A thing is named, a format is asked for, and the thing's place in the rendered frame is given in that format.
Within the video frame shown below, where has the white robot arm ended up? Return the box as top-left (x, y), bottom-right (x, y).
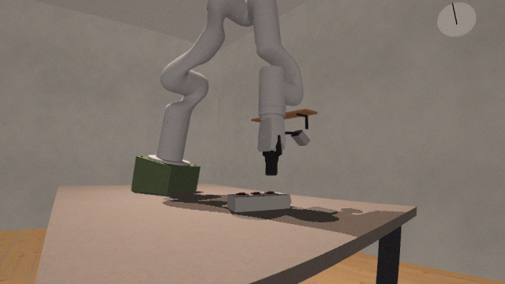
top-left (148, 0), bottom-right (304, 166)

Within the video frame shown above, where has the grey power strip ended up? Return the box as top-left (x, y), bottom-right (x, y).
top-left (227, 192), bottom-right (291, 213)

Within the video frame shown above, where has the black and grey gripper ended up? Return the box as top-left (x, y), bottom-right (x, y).
top-left (258, 116), bottom-right (286, 175)

